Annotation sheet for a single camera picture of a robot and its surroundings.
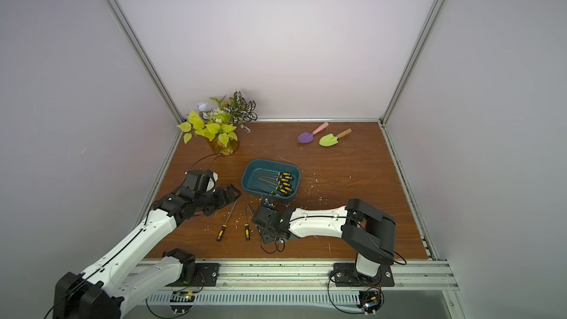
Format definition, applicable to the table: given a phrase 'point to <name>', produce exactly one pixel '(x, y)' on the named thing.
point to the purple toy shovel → (306, 137)
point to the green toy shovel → (331, 139)
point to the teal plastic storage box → (271, 179)
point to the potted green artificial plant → (219, 122)
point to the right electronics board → (370, 300)
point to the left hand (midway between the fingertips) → (236, 196)
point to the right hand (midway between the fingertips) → (265, 230)
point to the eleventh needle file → (278, 173)
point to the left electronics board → (181, 302)
